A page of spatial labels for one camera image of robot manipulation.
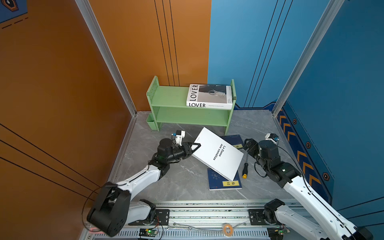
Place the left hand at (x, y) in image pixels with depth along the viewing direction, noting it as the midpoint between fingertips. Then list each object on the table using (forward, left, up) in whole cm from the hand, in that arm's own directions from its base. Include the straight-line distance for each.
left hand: (200, 145), depth 76 cm
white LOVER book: (+28, -8, +10) cm, 31 cm away
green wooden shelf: (+25, +19, +5) cm, 32 cm away
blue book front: (-11, -10, -20) cm, 25 cm away
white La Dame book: (-3, -9, -4) cm, 11 cm away
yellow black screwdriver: (-7, -26, -18) cm, 33 cm away
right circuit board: (-34, -36, -21) cm, 54 cm away
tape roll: (-34, -13, -21) cm, 42 cm away
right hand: (+2, -25, -1) cm, 25 cm away
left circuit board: (-35, +25, -23) cm, 48 cm away
